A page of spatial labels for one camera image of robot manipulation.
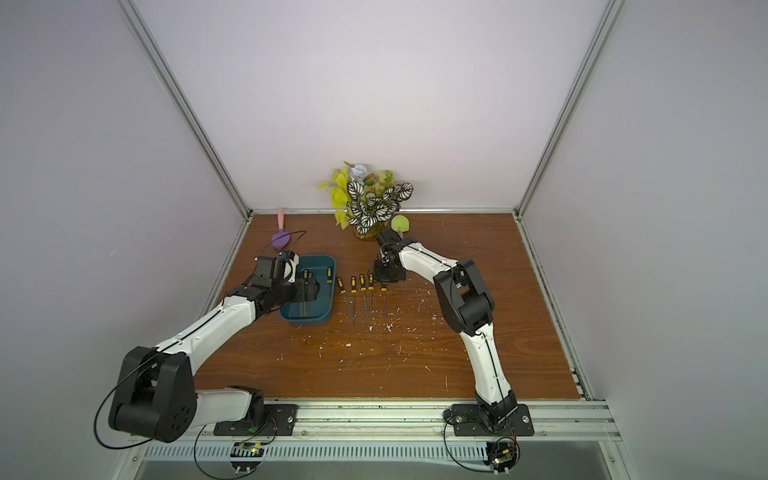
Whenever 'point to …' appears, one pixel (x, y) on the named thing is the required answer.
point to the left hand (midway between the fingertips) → (310, 284)
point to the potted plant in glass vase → (365, 201)
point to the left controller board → (246, 456)
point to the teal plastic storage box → (320, 310)
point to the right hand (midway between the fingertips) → (380, 272)
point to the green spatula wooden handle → (400, 223)
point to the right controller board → (501, 456)
